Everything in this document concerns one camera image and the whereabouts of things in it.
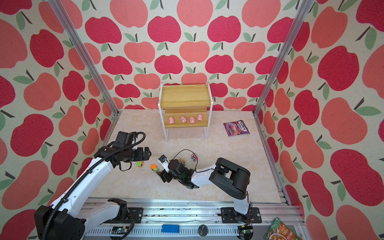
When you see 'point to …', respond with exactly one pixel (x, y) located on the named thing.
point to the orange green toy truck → (154, 168)
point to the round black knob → (203, 230)
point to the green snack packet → (279, 230)
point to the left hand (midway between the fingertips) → (146, 154)
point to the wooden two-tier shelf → (188, 106)
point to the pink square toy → (183, 119)
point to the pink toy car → (194, 157)
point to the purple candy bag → (236, 128)
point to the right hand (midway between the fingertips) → (163, 166)
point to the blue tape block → (170, 228)
